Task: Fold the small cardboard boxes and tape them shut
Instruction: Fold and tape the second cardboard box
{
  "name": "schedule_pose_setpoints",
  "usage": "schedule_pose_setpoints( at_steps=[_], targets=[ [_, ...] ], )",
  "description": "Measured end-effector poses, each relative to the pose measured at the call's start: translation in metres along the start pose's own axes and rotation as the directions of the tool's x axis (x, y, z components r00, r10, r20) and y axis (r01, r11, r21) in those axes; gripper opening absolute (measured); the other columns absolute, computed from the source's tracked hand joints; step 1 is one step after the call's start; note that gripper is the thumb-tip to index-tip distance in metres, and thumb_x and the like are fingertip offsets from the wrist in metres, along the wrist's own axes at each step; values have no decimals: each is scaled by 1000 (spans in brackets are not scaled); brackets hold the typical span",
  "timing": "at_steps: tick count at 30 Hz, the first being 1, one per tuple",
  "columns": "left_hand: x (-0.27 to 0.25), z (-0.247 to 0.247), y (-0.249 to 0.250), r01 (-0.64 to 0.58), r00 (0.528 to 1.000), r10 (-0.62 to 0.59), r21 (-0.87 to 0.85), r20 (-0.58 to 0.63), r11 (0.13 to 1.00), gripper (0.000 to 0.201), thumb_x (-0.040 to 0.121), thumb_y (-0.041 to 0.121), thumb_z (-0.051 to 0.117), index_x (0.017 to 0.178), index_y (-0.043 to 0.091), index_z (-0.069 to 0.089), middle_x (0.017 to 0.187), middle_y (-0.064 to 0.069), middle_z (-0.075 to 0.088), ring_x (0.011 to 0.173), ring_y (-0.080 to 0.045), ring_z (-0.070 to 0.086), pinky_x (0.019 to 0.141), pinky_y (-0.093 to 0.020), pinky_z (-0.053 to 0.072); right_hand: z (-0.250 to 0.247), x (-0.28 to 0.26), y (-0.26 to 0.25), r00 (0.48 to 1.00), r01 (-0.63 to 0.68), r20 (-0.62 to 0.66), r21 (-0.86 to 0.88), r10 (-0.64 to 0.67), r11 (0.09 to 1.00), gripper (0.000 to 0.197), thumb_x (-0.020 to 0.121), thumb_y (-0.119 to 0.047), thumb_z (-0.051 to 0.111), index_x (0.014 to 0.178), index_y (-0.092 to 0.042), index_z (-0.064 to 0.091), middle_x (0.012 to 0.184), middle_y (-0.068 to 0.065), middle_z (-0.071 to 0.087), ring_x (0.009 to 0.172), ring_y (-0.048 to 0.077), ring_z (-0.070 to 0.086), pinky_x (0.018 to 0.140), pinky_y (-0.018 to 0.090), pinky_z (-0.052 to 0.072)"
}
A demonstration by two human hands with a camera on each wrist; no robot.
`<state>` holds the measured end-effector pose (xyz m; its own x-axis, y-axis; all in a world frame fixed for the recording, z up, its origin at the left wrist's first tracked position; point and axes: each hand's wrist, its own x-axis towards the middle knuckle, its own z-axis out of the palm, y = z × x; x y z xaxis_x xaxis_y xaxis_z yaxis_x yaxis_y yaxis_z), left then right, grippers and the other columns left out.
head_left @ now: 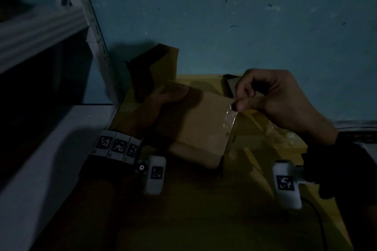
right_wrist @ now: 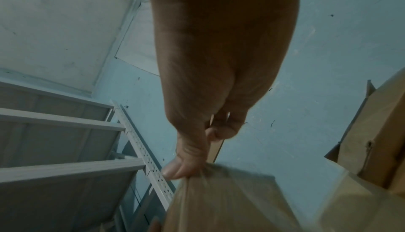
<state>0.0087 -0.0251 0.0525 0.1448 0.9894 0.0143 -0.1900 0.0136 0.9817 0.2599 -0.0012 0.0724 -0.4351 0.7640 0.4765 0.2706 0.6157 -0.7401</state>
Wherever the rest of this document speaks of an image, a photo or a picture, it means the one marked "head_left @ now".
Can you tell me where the person's left hand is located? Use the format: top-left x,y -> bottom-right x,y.
117,84 -> 190,140

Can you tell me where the person's right hand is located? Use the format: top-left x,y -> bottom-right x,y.
231,68 -> 339,145

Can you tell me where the brown cardboard box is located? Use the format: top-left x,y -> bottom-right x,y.
124,43 -> 180,105
222,73 -> 245,98
152,79 -> 238,171

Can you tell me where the person's left forearm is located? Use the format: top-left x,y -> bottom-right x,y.
29,177 -> 137,251

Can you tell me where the person's right forearm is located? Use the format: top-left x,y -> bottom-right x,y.
339,198 -> 377,251

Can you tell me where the black left wristband with markers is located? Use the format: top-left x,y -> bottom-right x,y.
79,129 -> 144,181

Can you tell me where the black patterned strip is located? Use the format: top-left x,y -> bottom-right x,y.
335,119 -> 377,145

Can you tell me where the white metal shelf rack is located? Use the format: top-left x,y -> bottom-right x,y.
0,0 -> 122,251

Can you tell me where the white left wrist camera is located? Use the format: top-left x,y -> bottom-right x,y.
137,155 -> 167,196

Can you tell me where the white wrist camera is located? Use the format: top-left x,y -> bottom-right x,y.
271,159 -> 318,211
137,155 -> 167,196

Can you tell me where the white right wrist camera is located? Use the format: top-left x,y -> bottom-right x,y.
271,159 -> 318,211

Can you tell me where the black camera cable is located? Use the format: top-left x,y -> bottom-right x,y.
301,197 -> 328,251

